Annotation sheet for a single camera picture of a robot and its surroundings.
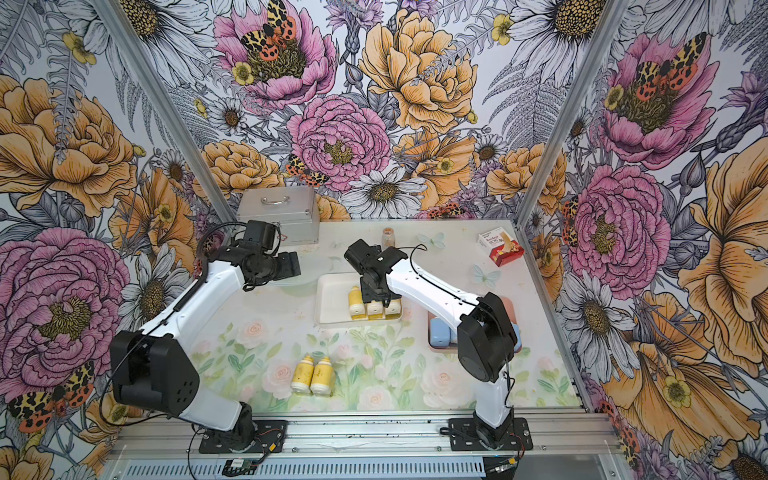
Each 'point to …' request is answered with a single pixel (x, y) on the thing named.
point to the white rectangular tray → (332, 301)
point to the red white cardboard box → (502, 248)
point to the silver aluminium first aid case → (295, 209)
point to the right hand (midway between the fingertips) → (381, 299)
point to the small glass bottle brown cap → (388, 238)
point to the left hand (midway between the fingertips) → (284, 278)
